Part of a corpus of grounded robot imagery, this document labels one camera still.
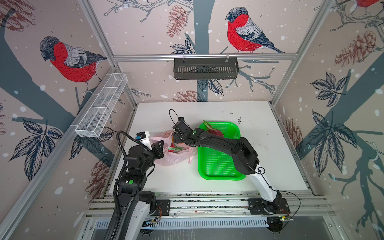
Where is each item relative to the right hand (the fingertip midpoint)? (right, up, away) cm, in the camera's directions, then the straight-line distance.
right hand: (178, 134), depth 93 cm
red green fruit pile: (-2, -9, -3) cm, 9 cm away
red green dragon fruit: (+22, +2, +1) cm, 22 cm away
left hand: (-4, 0, -20) cm, 20 cm away
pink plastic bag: (-3, -13, -10) cm, 17 cm away
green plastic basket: (+24, -18, -5) cm, 30 cm away
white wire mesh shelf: (-40, +18, -15) cm, 46 cm away
